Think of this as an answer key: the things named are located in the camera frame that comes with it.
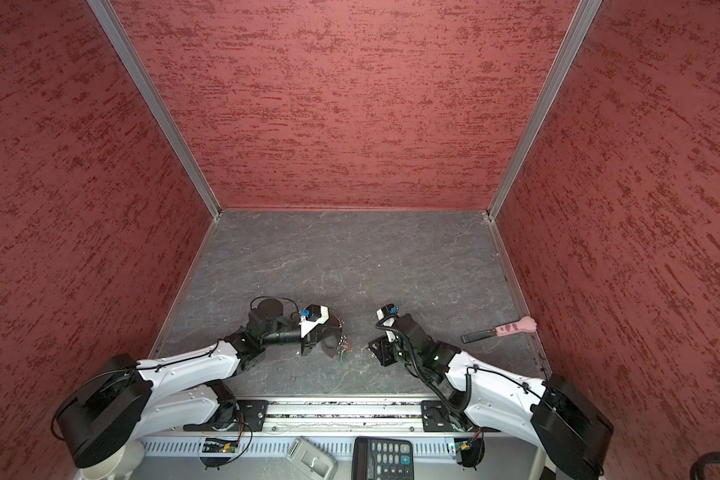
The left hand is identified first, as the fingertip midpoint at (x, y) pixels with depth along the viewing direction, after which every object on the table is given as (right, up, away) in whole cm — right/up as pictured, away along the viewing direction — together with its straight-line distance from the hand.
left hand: (338, 331), depth 78 cm
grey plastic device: (-5, -27, -10) cm, 29 cm away
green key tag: (+1, -6, 0) cm, 6 cm away
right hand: (+9, -7, +4) cm, 12 cm away
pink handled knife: (+56, -1, +9) cm, 57 cm away
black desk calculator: (+11, -26, -11) cm, 30 cm away
